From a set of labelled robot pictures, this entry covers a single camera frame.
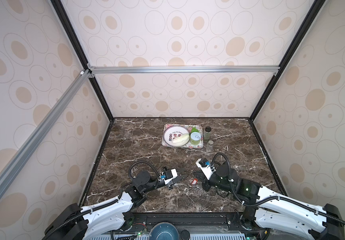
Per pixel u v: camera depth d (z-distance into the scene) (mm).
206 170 626
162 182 617
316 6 681
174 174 570
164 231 709
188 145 1029
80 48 814
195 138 1018
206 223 744
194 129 1020
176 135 1089
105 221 546
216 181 626
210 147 952
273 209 511
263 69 950
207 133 1007
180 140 1025
